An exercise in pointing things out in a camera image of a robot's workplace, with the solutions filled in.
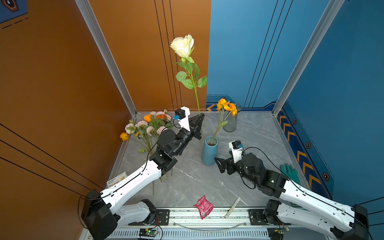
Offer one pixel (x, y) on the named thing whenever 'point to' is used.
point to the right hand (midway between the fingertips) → (220, 156)
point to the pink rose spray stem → (158, 123)
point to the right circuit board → (277, 233)
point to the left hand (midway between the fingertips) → (203, 114)
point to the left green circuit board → (147, 232)
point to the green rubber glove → (290, 173)
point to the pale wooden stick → (233, 207)
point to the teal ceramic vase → (210, 150)
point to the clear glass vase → (231, 121)
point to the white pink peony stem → (130, 128)
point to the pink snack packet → (205, 207)
